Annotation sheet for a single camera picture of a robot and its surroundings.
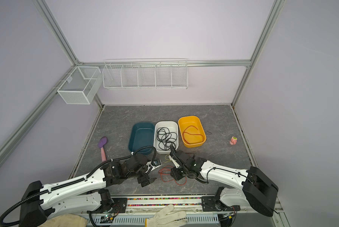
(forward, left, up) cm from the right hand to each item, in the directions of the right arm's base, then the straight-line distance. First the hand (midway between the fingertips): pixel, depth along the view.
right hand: (173, 174), depth 81 cm
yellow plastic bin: (+32, -13, -4) cm, 35 cm away
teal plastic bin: (+27, +22, 0) cm, 35 cm away
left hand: (0, +12, +6) cm, 14 cm away
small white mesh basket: (+54, +66, +23) cm, 88 cm away
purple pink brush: (+22, +50, -1) cm, 54 cm away
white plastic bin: (+35, +1, -2) cm, 35 cm away
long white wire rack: (+61, +20, +27) cm, 69 cm away
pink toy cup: (+22, -40, 0) cm, 46 cm away
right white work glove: (-21, +5, -3) cm, 22 cm away
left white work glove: (-22, +53, -2) cm, 57 cm away
